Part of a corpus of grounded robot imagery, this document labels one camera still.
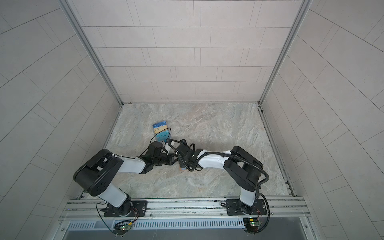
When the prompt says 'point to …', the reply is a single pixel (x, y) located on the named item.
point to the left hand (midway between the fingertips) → (184, 157)
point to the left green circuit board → (125, 227)
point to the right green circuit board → (251, 224)
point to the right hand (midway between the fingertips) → (183, 161)
